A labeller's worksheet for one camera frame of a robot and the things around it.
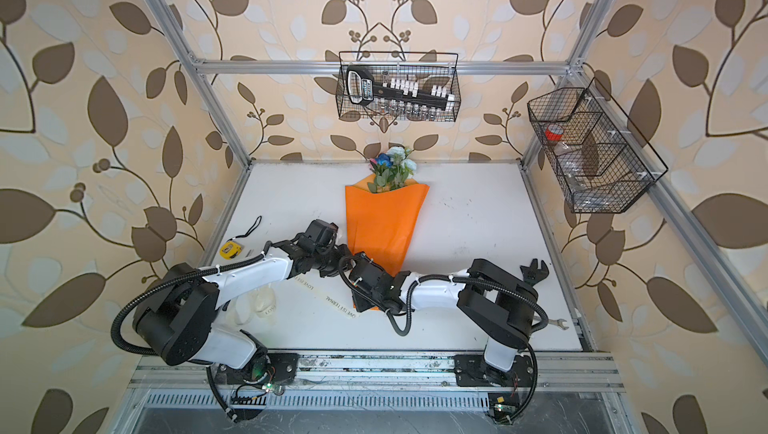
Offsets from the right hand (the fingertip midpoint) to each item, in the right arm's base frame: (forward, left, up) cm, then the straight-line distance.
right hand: (356, 297), depth 85 cm
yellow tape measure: (+17, +42, 0) cm, 45 cm away
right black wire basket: (+29, -67, +29) cm, 79 cm away
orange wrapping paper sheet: (+24, -7, +2) cm, 25 cm away
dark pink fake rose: (+43, -6, +3) cm, 44 cm away
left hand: (+9, -1, +5) cm, 10 cm away
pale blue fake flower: (+49, -16, +3) cm, 52 cm away
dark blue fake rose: (+50, -9, +7) cm, 51 cm away
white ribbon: (-1, +29, -1) cm, 29 cm away
